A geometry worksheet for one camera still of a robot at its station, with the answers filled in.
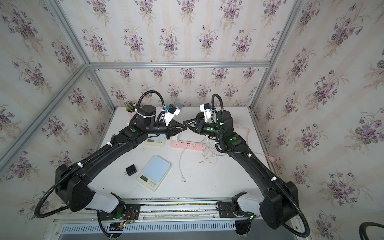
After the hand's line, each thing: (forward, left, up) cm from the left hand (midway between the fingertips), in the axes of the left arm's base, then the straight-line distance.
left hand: (186, 126), depth 70 cm
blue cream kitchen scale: (-11, +19, -29) cm, 36 cm away
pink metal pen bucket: (+28, +40, -22) cm, 53 cm away
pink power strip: (+6, -2, -28) cm, 28 cm away
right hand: (-1, -1, +2) cm, 3 cm away
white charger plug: (+9, +8, -25) cm, 28 cm away
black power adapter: (-10, +33, -29) cm, 45 cm away
